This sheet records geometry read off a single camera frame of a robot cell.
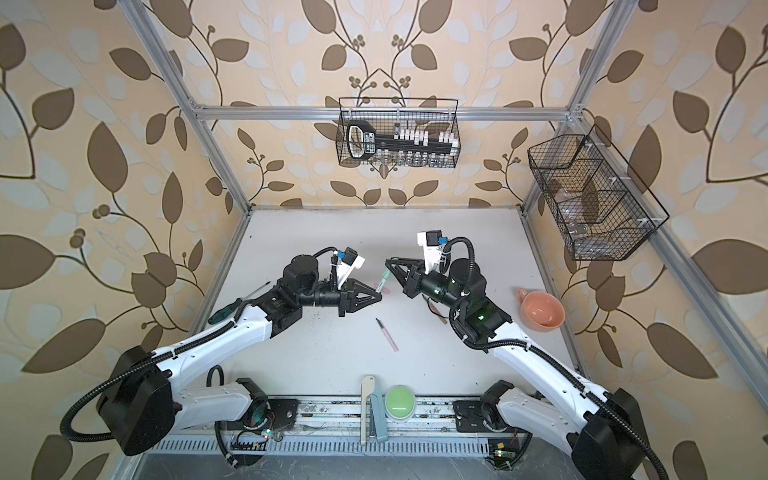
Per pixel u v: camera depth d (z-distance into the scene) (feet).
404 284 2.13
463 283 1.70
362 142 2.77
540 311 3.01
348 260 2.15
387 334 2.90
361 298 2.27
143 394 1.31
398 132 2.65
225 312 2.99
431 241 2.02
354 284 2.22
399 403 2.45
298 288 2.00
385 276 2.23
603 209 2.39
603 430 1.25
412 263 2.07
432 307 3.06
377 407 2.40
